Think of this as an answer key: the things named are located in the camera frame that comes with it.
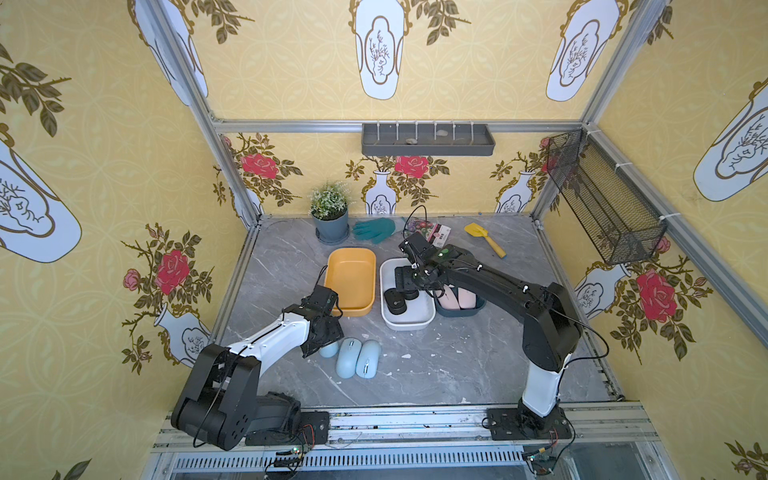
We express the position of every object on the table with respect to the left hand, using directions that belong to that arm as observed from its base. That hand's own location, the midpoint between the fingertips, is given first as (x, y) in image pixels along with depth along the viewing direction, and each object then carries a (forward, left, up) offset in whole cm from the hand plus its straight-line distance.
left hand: (333, 336), depth 90 cm
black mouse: (+9, -19, +4) cm, 21 cm away
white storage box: (+6, -26, +2) cm, 27 cm away
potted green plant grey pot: (+39, +3, +15) cm, 42 cm away
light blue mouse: (-5, 0, +2) cm, 5 cm away
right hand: (+10, -22, +11) cm, 27 cm away
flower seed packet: (+40, -36, 0) cm, 54 cm away
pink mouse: (+10, -36, +3) cm, 37 cm away
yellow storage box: (+22, -4, +1) cm, 23 cm away
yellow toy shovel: (+40, -52, +1) cm, 66 cm away
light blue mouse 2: (-7, -5, +3) cm, 9 cm away
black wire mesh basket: (+19, -81, +28) cm, 88 cm away
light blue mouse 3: (-8, -11, +4) cm, 14 cm away
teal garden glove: (+43, -12, 0) cm, 44 cm away
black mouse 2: (+12, -24, +2) cm, 27 cm away
